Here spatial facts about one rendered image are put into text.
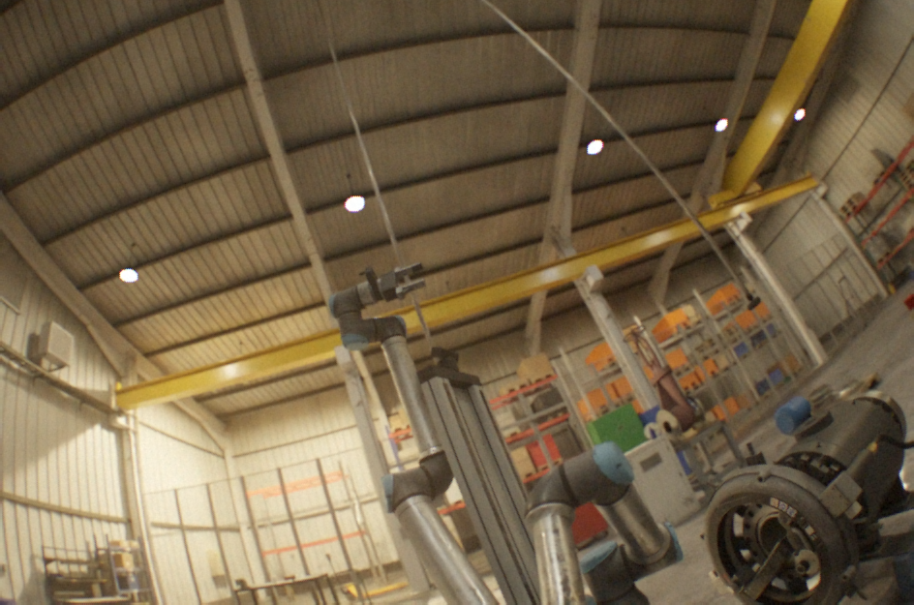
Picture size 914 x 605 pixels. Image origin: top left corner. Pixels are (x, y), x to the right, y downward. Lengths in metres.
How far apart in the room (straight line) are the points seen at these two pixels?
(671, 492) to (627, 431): 3.63
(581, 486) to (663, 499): 4.72
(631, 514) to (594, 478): 0.22
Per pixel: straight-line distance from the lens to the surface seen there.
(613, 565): 1.53
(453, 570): 1.13
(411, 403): 1.39
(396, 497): 1.26
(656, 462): 5.69
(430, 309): 9.45
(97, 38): 8.07
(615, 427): 9.07
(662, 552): 1.47
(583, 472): 1.00
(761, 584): 1.97
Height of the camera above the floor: 1.34
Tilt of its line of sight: 31 degrees up
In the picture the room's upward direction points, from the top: 24 degrees counter-clockwise
